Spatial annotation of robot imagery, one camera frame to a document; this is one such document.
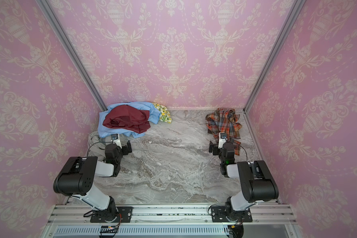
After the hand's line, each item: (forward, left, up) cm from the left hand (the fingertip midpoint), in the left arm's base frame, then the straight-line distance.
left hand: (122, 141), depth 95 cm
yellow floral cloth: (+23, -26, 0) cm, 35 cm away
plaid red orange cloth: (+15, -67, +6) cm, 69 cm away
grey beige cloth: (-3, +16, 0) cm, 16 cm away
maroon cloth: (+17, +1, +5) cm, 17 cm away
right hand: (+1, -62, +2) cm, 62 cm away
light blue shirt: (+7, +13, +1) cm, 15 cm away
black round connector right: (-44, -67, -9) cm, 81 cm away
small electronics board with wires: (-45, -3, -9) cm, 46 cm away
